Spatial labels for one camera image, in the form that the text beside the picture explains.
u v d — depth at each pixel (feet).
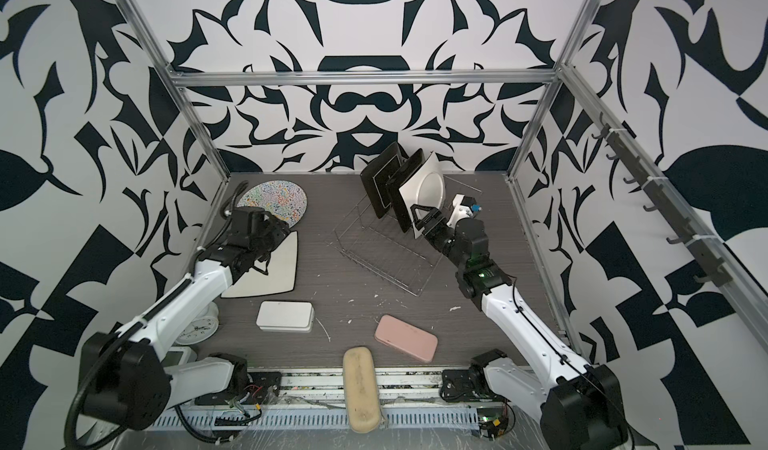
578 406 1.28
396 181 3.12
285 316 2.67
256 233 2.14
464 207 2.30
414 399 2.40
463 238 1.89
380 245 3.25
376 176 3.08
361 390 2.31
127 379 1.29
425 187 3.03
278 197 3.67
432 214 2.23
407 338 2.68
